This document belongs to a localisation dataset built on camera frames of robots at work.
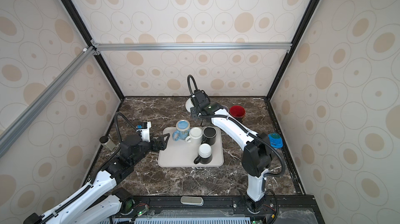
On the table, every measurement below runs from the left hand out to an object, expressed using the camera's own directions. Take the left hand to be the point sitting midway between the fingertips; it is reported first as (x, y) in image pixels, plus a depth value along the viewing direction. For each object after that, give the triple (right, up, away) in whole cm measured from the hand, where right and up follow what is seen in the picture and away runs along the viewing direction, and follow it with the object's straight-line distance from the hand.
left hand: (166, 133), depth 76 cm
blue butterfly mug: (+6, +1, +14) cm, 15 cm away
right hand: (+15, +11, +11) cm, 22 cm away
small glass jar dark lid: (-36, -7, +12) cm, 38 cm away
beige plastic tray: (+4, -14, +16) cm, 21 cm away
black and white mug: (+19, -12, +6) cm, 23 cm away
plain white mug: (+13, -4, +14) cm, 20 cm away
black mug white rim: (+22, -2, +13) cm, 25 cm away
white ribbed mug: (+10, +15, +13) cm, 22 cm away
